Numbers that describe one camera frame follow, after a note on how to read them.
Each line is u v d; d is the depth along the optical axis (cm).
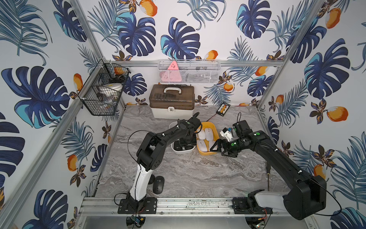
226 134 75
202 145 95
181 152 91
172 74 90
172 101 95
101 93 82
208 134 100
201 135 99
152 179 81
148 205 75
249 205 67
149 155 54
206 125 105
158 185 80
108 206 76
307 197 40
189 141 82
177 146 94
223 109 117
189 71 93
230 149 69
